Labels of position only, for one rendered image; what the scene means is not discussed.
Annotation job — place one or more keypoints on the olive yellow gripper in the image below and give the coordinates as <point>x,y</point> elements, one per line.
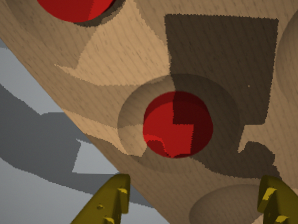
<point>276,200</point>

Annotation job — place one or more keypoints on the red disc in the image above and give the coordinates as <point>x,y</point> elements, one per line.
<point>177,124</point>
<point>76,10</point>

